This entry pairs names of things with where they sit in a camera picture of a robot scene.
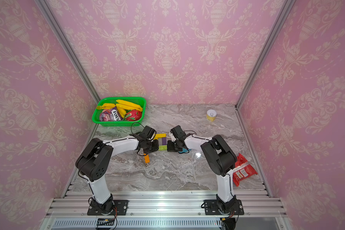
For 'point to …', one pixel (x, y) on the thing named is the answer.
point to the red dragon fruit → (133, 115)
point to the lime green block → (163, 147)
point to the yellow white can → (211, 114)
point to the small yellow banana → (106, 106)
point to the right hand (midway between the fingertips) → (164, 151)
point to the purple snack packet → (111, 114)
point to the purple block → (164, 141)
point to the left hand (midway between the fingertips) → (160, 149)
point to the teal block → (184, 150)
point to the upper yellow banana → (127, 105)
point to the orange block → (147, 158)
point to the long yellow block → (164, 135)
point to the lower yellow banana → (121, 111)
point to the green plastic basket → (141, 101)
